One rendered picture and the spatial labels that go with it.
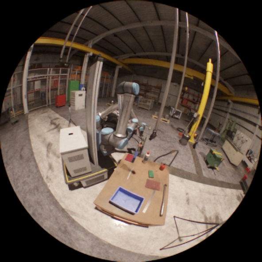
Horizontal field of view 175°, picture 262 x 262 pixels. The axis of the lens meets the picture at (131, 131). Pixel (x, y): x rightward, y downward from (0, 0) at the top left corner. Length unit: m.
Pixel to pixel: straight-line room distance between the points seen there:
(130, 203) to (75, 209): 0.91
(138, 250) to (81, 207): 1.05
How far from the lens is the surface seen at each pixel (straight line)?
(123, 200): 1.04
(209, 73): 4.78
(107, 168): 1.43
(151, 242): 1.61
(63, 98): 6.89
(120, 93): 0.95
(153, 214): 1.10
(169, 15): 8.64
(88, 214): 1.51
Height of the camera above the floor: 1.47
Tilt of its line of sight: 27 degrees down
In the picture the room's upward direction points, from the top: 12 degrees clockwise
